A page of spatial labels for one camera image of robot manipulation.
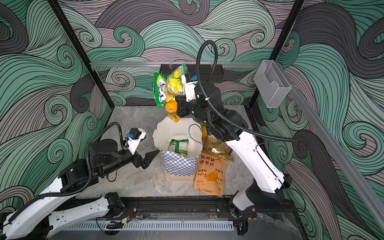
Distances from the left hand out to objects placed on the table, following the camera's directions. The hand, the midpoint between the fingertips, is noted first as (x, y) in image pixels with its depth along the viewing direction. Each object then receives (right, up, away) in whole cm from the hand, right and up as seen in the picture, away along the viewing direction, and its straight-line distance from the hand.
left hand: (152, 142), depth 60 cm
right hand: (+11, +18, -4) cm, 21 cm away
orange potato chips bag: (+27, -21, +22) cm, 41 cm away
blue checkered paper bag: (+10, -14, +10) cm, 20 cm away
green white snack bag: (+9, -8, +33) cm, 36 cm away
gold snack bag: (+33, -7, +27) cm, 44 cm away
